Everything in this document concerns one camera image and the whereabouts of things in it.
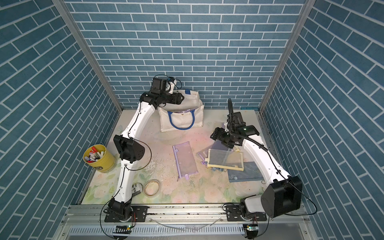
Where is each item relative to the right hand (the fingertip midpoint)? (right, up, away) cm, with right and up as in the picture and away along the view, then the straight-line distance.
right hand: (217, 139), depth 80 cm
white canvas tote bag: (-16, +14, +11) cm, 24 cm away
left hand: (-20, +25, +10) cm, 33 cm away
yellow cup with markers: (-68, -11, +4) cm, 69 cm away
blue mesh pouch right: (+21, -21, +8) cm, 31 cm away
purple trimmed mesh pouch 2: (+2, -6, +19) cm, 20 cm away
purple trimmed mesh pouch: (-19, -15, +13) cm, 27 cm away
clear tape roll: (-36, -28, +2) cm, 46 cm away
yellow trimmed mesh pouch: (+8, -14, +12) cm, 21 cm away
